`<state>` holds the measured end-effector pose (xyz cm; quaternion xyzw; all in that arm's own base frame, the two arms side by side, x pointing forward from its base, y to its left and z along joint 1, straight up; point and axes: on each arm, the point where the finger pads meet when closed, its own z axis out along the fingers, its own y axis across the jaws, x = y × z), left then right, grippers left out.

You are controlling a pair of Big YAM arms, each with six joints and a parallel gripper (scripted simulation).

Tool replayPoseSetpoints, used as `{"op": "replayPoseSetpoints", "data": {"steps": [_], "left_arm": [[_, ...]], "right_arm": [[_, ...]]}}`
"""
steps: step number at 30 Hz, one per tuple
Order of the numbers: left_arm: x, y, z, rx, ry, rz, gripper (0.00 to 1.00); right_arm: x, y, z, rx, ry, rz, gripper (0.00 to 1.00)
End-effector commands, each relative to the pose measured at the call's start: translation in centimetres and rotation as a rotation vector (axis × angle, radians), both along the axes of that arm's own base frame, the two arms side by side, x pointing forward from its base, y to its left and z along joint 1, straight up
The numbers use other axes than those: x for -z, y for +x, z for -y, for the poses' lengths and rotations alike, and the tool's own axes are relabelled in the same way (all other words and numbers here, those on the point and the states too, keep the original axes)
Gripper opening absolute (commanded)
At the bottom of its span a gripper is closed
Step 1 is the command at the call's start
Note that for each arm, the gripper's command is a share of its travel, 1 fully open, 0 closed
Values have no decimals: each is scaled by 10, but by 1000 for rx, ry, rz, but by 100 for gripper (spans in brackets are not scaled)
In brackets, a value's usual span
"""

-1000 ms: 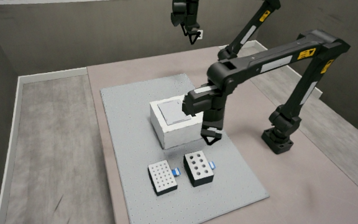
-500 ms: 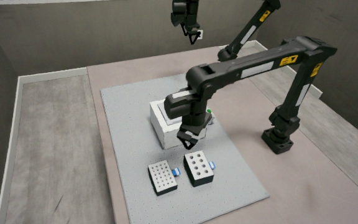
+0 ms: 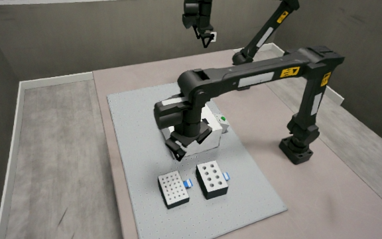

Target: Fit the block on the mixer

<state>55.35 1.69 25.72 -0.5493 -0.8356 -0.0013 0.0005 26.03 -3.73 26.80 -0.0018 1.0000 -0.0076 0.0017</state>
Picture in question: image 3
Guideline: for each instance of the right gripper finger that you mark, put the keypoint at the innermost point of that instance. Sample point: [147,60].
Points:
[194,27]
[203,41]

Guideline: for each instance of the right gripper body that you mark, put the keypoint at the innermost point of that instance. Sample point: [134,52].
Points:
[208,27]

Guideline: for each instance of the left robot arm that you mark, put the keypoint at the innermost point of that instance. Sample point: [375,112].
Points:
[314,64]

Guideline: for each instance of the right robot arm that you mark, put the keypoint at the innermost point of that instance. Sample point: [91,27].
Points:
[204,7]

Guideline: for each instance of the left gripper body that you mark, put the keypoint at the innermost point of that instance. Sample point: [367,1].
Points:
[190,132]

